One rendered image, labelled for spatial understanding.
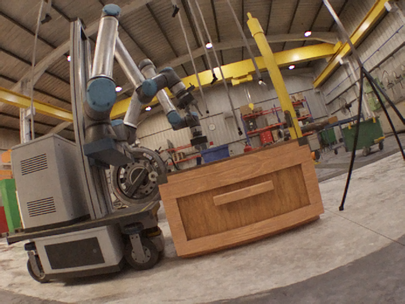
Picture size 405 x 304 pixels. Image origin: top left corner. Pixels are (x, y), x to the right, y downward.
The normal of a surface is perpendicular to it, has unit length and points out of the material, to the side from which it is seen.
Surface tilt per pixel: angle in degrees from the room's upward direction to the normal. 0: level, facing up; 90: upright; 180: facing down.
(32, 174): 90
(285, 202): 90
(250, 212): 90
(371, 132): 89
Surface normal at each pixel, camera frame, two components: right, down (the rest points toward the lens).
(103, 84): 0.52, -0.14
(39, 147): 0.14, -0.15
